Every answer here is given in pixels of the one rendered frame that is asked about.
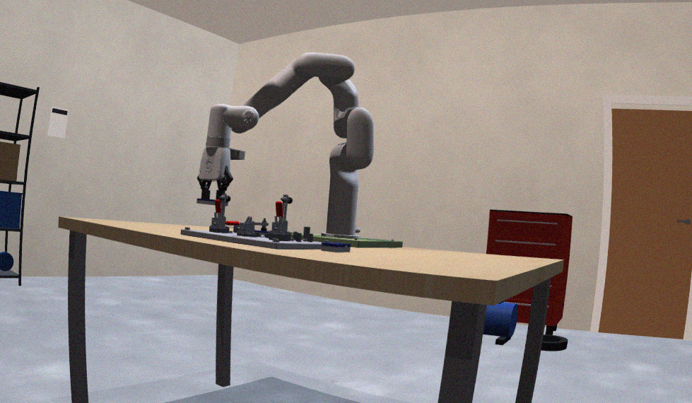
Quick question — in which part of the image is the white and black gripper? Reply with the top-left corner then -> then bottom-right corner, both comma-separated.
197,146 -> 233,201

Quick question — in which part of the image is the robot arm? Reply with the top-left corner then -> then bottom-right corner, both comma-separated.
206,52 -> 374,239

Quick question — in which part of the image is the toggle clamp with red handle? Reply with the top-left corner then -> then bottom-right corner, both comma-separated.
269,194 -> 293,241
225,216 -> 269,237
209,194 -> 230,233

